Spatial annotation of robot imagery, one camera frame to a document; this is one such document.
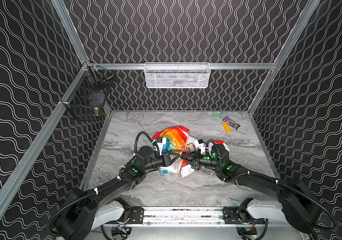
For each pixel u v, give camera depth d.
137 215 0.73
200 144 0.75
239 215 0.67
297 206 0.42
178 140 0.98
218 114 1.17
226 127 1.10
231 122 1.12
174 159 0.73
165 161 0.67
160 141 0.72
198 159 0.68
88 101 0.91
